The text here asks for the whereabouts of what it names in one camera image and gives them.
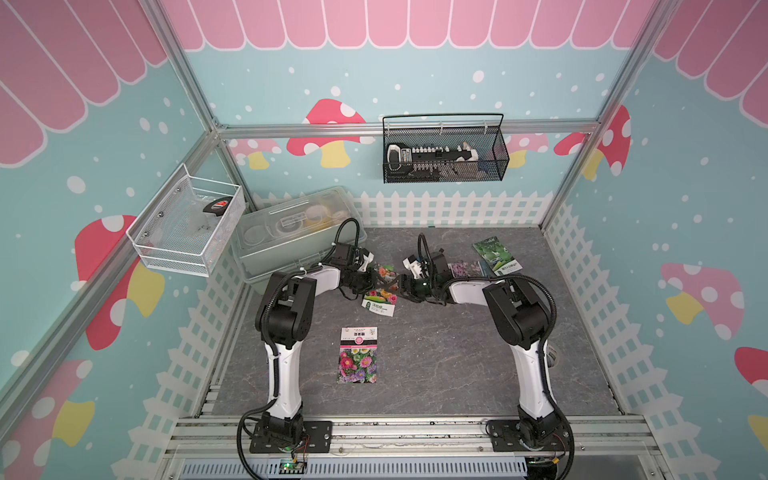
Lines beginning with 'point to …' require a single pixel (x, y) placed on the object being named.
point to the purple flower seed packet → (467, 269)
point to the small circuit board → (292, 467)
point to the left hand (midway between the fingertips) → (384, 287)
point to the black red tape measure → (218, 206)
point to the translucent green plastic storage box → (294, 234)
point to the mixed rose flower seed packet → (383, 298)
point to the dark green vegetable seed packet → (497, 256)
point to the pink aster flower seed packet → (357, 357)
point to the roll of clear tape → (552, 356)
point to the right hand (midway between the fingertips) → (390, 291)
